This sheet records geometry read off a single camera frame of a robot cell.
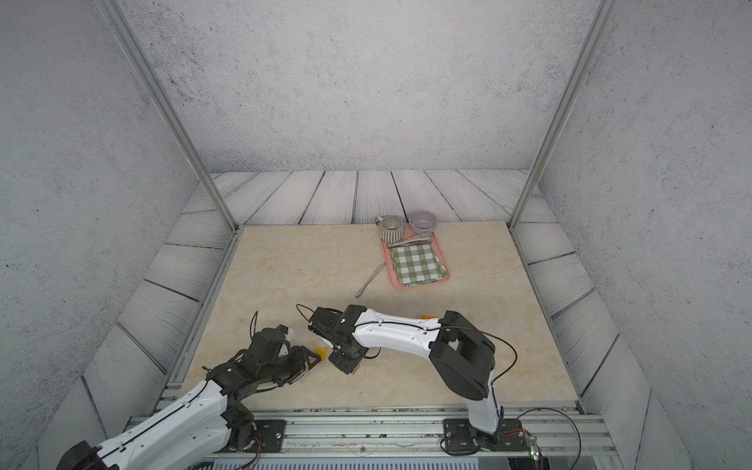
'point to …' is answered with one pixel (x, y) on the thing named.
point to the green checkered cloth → (417, 264)
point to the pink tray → (407, 232)
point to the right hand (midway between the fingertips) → (352, 366)
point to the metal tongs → (417, 239)
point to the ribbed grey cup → (391, 228)
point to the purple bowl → (423, 221)
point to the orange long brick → (323, 352)
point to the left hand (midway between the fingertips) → (322, 363)
